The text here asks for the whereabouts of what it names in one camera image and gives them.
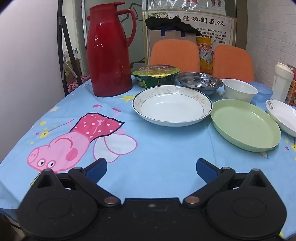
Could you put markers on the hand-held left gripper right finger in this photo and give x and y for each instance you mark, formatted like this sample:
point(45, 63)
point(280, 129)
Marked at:
point(204, 169)

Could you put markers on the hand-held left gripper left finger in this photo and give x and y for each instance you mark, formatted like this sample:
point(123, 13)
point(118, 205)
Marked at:
point(98, 169)

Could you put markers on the light green plate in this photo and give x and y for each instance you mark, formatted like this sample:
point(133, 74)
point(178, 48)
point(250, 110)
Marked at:
point(242, 125)

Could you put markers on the large white patterned-rim plate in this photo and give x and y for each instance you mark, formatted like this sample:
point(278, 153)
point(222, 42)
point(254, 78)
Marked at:
point(171, 109)

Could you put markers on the plain white bowl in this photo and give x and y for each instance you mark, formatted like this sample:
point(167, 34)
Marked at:
point(238, 92)

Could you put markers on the stainless steel bowl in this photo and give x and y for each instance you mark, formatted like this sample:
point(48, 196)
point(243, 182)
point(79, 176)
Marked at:
point(198, 81)

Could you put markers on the small white floral plate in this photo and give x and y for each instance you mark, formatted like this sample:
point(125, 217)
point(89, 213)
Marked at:
point(282, 115)

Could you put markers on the blue plastic bowl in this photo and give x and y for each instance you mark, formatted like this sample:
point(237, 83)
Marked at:
point(263, 92)

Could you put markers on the blue cartoon printed tablecloth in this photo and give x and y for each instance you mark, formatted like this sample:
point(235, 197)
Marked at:
point(161, 143)

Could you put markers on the pink patterned cloth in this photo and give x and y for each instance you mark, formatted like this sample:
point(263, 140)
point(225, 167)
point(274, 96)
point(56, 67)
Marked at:
point(76, 84)

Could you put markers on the open cardboard box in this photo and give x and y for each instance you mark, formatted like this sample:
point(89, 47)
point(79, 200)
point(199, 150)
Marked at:
point(71, 71)

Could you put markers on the green instant noodle bowl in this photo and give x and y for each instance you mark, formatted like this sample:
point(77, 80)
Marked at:
point(155, 74)

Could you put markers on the orange chair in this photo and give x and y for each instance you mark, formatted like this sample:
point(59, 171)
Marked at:
point(173, 53)
point(231, 62)

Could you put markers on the yellow snack packet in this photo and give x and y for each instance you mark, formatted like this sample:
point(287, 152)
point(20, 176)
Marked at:
point(204, 58)

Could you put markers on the red thermos jug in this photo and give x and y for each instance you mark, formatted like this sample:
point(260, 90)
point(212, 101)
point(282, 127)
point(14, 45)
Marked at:
point(108, 58)

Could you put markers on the white tumbler cup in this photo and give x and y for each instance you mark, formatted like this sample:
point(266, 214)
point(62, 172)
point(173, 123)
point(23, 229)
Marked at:
point(281, 85)

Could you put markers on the red cracker box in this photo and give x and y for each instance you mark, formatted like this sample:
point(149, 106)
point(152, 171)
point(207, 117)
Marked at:
point(291, 92)

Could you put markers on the black metal stand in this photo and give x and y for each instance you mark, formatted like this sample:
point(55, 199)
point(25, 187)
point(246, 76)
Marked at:
point(60, 46)

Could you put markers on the black cloth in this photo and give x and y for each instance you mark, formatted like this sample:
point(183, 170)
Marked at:
point(166, 23)

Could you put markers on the white text wall poster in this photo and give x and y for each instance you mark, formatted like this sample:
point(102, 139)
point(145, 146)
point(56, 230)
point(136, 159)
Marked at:
point(215, 23)

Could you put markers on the plastic-covered wall chart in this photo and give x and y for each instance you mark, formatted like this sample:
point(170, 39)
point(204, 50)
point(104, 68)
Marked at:
point(185, 4)

